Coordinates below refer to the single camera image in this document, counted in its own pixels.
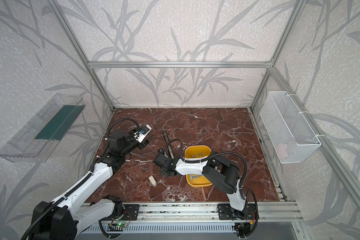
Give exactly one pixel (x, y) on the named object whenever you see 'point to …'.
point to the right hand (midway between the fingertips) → (164, 163)
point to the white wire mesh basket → (287, 137)
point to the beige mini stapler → (152, 181)
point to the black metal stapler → (169, 146)
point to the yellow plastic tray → (197, 180)
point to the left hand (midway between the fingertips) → (149, 126)
